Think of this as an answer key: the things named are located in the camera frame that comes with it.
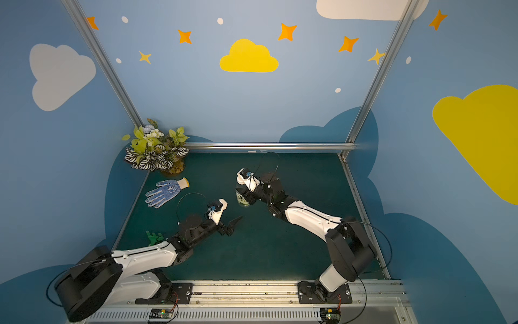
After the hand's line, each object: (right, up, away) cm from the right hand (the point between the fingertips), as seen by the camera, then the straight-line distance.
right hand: (244, 181), depth 84 cm
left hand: (-4, -10, -3) cm, 12 cm away
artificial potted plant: (-43, +14, +8) cm, 46 cm away
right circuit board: (+33, -49, -11) cm, 60 cm away
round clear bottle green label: (-1, -9, +3) cm, 9 cm away
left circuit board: (-29, -48, -12) cm, 57 cm away
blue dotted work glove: (-43, -6, +21) cm, 49 cm away
